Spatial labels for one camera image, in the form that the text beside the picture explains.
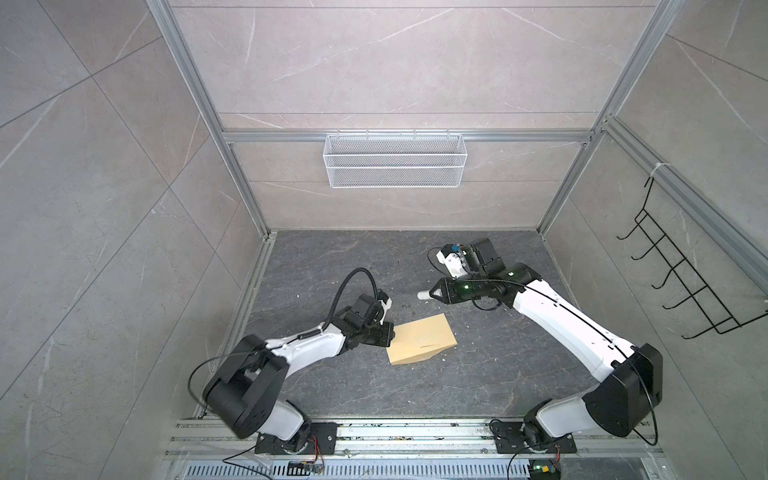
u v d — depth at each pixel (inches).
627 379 15.6
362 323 27.0
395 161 39.7
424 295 31.2
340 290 26.5
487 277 23.3
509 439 28.7
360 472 27.5
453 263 28.1
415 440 29.3
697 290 24.8
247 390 16.9
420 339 35.5
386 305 32.2
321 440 28.9
